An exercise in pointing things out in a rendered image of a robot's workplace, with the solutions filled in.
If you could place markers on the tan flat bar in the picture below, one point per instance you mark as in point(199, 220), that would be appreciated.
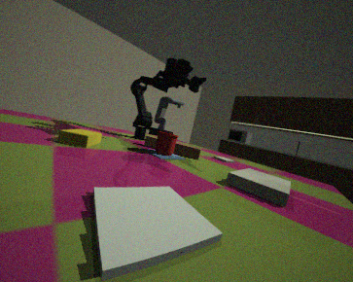
point(179, 149)

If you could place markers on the yellow rectangular block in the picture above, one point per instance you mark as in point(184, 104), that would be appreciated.
point(79, 137)

